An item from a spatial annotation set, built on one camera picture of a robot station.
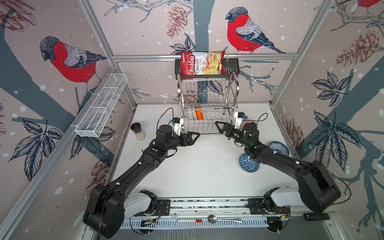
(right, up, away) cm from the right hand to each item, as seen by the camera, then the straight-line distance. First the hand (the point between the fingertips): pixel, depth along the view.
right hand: (217, 126), depth 81 cm
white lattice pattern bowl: (-13, +7, +16) cm, 22 cm away
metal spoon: (-4, -43, -13) cm, 45 cm away
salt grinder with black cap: (-50, -2, +11) cm, 51 cm away
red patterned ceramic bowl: (+14, +4, -12) cm, 18 cm away
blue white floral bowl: (+41, -15, +11) cm, 45 cm away
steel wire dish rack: (-5, +18, +45) cm, 49 cm away
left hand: (-13, -4, -6) cm, 14 cm away
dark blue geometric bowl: (+19, -23, +6) cm, 31 cm away
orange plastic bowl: (-10, +7, +16) cm, 20 cm away
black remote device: (+42, -40, -14) cm, 60 cm away
